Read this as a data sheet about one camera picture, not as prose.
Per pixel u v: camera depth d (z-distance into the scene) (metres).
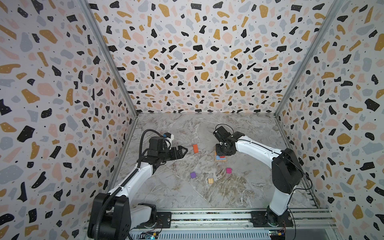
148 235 0.70
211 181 0.86
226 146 0.66
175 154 0.74
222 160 0.95
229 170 0.92
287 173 0.48
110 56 0.87
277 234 0.72
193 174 0.90
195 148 1.03
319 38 0.81
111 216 0.40
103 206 0.37
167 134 0.78
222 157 0.92
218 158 0.93
